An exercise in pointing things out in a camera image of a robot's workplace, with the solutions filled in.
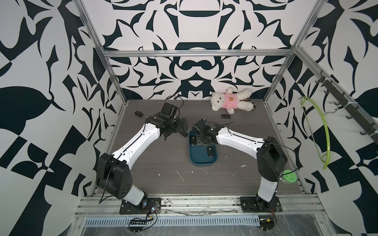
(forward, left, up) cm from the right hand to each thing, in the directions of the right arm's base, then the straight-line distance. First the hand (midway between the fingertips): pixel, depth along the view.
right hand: (201, 138), depth 90 cm
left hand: (+3, +12, +10) cm, 16 cm away
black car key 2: (+22, -20, -7) cm, 30 cm away
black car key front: (-5, -6, -7) cm, 10 cm away
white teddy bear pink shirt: (+32, -24, -2) cm, 40 cm away
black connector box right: (-41, -29, -10) cm, 52 cm away
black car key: (+25, +45, -6) cm, 52 cm away
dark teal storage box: (-7, +2, -8) cm, 11 cm away
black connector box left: (-41, +33, -11) cm, 54 cm away
